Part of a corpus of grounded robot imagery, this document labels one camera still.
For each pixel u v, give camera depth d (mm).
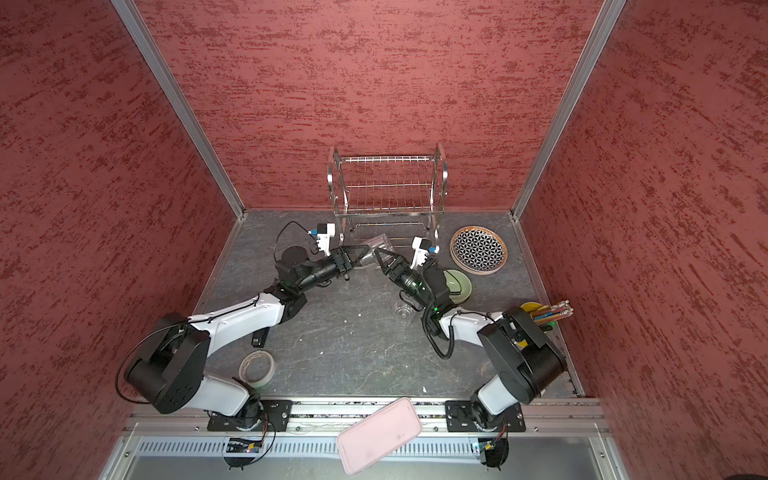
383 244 775
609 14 710
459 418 738
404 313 924
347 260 713
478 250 1065
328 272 714
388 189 1136
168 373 432
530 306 835
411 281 724
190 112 917
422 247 757
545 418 757
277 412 746
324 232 741
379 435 698
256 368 823
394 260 725
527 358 437
